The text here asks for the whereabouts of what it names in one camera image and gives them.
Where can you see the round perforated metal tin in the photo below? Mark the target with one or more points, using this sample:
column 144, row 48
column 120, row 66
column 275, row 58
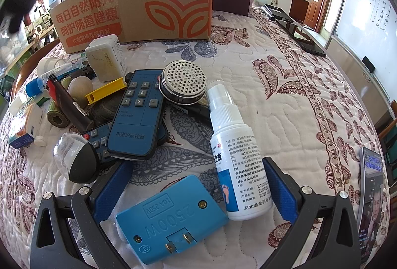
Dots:
column 183, row 82

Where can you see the beige wooden egg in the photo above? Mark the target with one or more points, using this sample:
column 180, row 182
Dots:
column 79, row 88

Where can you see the white square plastic box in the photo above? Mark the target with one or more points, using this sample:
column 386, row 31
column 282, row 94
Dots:
column 105, row 57

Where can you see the yellow plastic whistle bar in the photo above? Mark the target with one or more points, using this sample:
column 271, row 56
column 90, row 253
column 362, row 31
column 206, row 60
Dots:
column 105, row 91

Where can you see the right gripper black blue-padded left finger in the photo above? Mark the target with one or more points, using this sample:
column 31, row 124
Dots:
column 53, row 244

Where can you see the white small bottle blue box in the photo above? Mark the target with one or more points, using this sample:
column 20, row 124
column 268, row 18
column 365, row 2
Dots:
column 25, row 126

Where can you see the blue capped clear tube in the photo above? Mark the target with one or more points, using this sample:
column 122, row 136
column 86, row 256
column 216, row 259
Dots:
column 38, row 85

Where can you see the clear and black dome object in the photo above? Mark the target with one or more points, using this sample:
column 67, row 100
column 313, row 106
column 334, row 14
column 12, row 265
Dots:
column 76, row 158

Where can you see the blue power plug adapter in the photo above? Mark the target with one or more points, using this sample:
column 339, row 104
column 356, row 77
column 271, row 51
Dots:
column 171, row 221

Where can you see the brown cardboard box orange print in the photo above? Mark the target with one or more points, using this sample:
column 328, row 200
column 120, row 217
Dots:
column 79, row 22

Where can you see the olive green roll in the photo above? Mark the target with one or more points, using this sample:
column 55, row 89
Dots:
column 56, row 117

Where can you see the whiteboard on wall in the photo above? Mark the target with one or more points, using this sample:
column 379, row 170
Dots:
column 368, row 28

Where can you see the smartphone with lit screen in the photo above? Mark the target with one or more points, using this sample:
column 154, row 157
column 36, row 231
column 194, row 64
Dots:
column 370, row 201

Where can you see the white round cap jar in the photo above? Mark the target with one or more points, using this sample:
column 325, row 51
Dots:
column 49, row 63

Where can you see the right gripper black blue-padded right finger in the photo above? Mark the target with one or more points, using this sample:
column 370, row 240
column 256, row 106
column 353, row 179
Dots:
column 337, row 241

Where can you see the dark brown lighter red top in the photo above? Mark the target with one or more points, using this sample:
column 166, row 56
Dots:
column 68, row 105

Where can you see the white spray bottle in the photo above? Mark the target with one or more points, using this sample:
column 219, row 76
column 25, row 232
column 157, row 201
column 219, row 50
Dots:
column 240, row 168

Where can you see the blue remote control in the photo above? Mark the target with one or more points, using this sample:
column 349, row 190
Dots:
column 134, row 131

